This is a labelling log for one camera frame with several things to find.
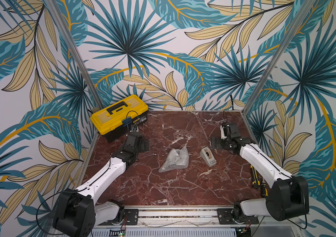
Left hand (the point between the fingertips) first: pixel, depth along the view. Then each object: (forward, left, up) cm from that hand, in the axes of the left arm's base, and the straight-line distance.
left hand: (137, 142), depth 85 cm
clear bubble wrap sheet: (-8, -22, -5) cm, 24 cm away
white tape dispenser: (-3, -42, -10) cm, 44 cm away
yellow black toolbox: (+16, +14, +2) cm, 21 cm away
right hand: (+2, -48, -1) cm, 49 cm away
